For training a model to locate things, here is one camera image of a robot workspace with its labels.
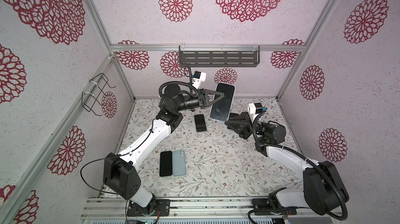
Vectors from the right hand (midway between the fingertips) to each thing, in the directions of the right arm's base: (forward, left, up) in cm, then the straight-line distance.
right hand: (226, 123), depth 60 cm
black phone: (+26, +12, -35) cm, 45 cm away
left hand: (+8, +1, +6) cm, 10 cm away
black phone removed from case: (-2, +30, -36) cm, 47 cm away
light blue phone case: (-1, +23, -38) cm, 44 cm away
